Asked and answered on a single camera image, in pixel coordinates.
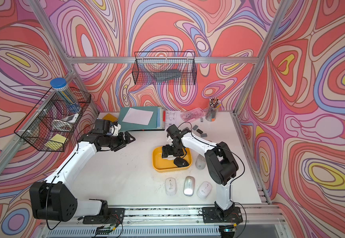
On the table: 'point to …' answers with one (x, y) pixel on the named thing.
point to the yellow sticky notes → (56, 143)
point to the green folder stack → (156, 121)
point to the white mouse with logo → (203, 189)
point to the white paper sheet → (138, 116)
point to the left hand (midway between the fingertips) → (131, 141)
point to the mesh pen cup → (212, 110)
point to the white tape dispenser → (65, 124)
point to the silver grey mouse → (189, 186)
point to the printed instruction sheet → (172, 117)
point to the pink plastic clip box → (193, 114)
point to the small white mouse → (170, 186)
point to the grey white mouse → (200, 162)
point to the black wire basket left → (36, 127)
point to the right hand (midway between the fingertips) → (170, 158)
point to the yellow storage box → (162, 165)
